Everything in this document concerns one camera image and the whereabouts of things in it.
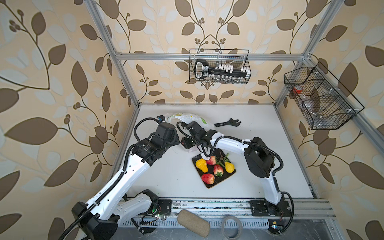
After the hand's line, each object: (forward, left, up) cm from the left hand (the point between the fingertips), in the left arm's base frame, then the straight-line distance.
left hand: (175, 133), depth 74 cm
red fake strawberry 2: (-11, -23, -19) cm, 31 cm away
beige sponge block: (-35, -11, -21) cm, 42 cm away
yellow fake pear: (-8, -13, -19) cm, 24 cm away
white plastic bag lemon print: (+8, -4, +3) cm, 9 cm away
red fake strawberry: (-5, -20, -20) cm, 29 cm away
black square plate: (-15, -23, -22) cm, 35 cm away
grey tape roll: (-35, -32, -24) cm, 53 cm away
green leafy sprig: (-4, -26, -21) cm, 33 cm away
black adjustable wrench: (+27, -34, -24) cm, 50 cm away
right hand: (+5, -2, -17) cm, 18 cm away
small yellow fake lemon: (-8, -29, -20) cm, 36 cm away
